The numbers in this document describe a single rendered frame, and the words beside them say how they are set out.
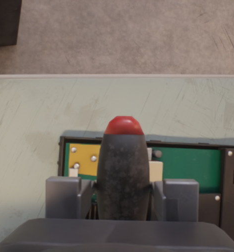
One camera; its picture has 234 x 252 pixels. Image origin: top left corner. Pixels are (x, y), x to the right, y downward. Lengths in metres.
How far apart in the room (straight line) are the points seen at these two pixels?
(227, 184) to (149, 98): 0.13
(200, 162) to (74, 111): 0.15
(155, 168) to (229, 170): 0.10
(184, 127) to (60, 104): 0.14
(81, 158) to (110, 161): 0.18
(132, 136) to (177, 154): 0.22
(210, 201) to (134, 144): 0.24
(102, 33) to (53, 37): 0.20
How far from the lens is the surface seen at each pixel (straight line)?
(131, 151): 0.16
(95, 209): 0.33
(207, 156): 0.40
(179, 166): 0.38
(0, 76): 0.35
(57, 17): 1.42
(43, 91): 0.35
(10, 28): 1.15
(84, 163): 0.34
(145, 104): 0.37
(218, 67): 1.66
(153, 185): 0.16
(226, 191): 0.40
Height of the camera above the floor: 1.34
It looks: 72 degrees down
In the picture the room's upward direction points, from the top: 89 degrees clockwise
